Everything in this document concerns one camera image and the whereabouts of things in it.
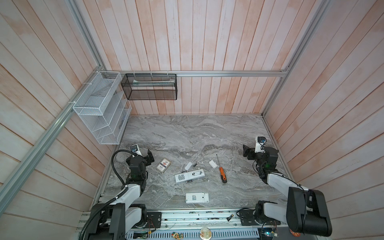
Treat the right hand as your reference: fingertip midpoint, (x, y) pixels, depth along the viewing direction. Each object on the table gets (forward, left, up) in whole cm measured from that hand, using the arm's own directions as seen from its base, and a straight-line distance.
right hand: (251, 144), depth 90 cm
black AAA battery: (-10, +34, -10) cm, 37 cm away
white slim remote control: (-17, +38, -9) cm, 42 cm away
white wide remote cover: (-9, +23, -10) cm, 26 cm away
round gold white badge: (-45, +29, -10) cm, 55 cm away
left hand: (-8, +66, -1) cm, 67 cm away
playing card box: (-11, +54, -8) cm, 56 cm away
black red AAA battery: (-21, +39, -10) cm, 45 cm away
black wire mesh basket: (+38, +67, +15) cm, 78 cm away
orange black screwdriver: (-18, +18, -8) cm, 26 cm away
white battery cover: (-11, +39, -11) cm, 41 cm away
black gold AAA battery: (-38, +17, -11) cm, 43 cm away
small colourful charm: (-47, +43, -9) cm, 64 cm away
